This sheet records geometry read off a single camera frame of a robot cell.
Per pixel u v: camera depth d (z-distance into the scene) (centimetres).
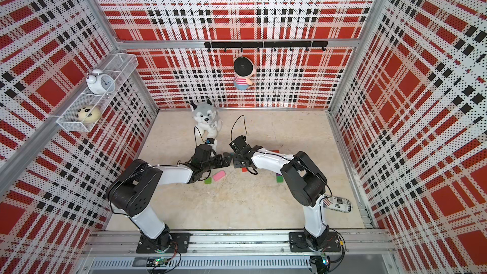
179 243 74
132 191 48
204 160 76
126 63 95
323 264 67
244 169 97
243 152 73
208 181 90
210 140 87
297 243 73
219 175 92
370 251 73
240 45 88
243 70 92
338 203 80
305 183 49
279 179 91
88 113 64
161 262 69
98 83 70
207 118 96
